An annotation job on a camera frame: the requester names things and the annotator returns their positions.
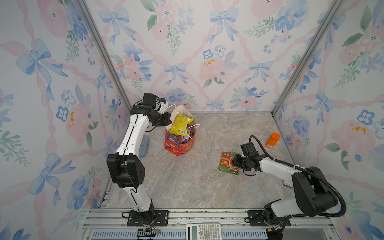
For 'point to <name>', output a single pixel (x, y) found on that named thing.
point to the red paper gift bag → (171, 146)
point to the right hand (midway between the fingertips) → (234, 161)
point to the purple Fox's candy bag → (181, 139)
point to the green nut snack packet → (226, 164)
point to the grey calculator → (203, 231)
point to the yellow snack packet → (179, 126)
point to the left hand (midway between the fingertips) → (171, 120)
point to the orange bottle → (272, 140)
